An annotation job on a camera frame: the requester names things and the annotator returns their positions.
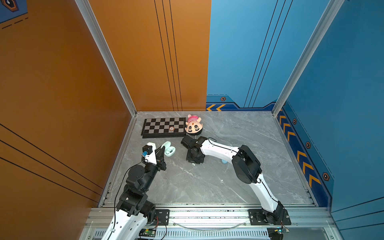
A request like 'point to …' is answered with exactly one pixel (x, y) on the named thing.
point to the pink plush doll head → (193, 126)
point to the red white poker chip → (171, 128)
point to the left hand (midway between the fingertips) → (163, 146)
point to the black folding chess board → (162, 127)
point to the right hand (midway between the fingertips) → (189, 162)
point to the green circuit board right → (275, 233)
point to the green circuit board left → (148, 232)
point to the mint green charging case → (169, 150)
